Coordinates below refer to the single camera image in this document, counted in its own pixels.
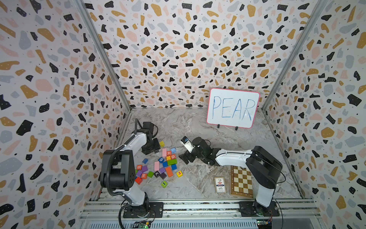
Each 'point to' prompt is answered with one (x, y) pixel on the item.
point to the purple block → (162, 170)
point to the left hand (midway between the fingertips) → (157, 148)
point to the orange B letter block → (139, 167)
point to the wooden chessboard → (241, 182)
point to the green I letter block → (164, 184)
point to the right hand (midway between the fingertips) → (184, 151)
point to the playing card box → (220, 185)
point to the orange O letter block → (173, 156)
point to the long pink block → (156, 166)
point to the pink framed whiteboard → (232, 108)
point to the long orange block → (169, 171)
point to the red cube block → (138, 180)
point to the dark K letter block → (157, 174)
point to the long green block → (172, 162)
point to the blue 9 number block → (161, 160)
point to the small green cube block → (150, 174)
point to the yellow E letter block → (179, 174)
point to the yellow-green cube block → (162, 144)
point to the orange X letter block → (168, 158)
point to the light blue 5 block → (173, 150)
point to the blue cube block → (174, 167)
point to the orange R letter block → (144, 176)
